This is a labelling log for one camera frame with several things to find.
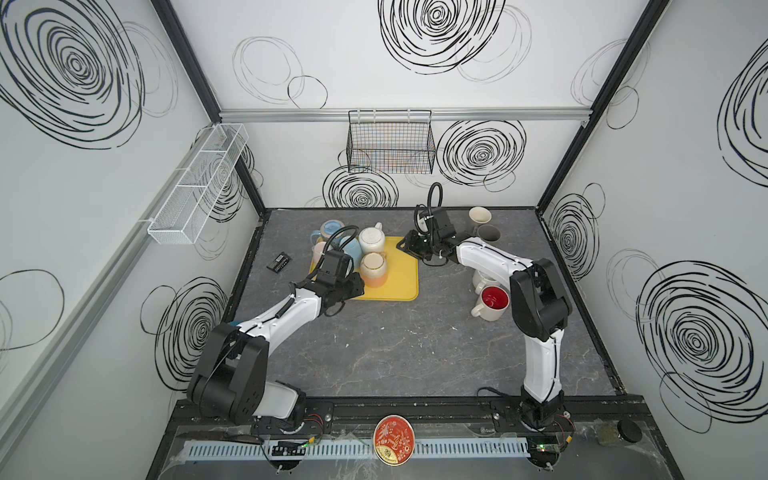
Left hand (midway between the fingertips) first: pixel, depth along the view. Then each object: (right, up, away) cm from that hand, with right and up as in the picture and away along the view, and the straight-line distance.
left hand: (364, 282), depth 89 cm
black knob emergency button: (+60, -29, -25) cm, 71 cm away
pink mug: (-17, +9, +15) cm, 25 cm away
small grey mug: (+41, +22, +18) cm, 49 cm away
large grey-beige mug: (+43, +15, +16) cm, 48 cm away
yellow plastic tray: (+12, -2, +10) cm, 16 cm away
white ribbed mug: (+2, +13, +11) cm, 17 cm away
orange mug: (+3, +4, +2) cm, 5 cm away
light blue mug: (-4, +9, +7) cm, 12 cm away
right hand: (+9, +11, +4) cm, 14 cm away
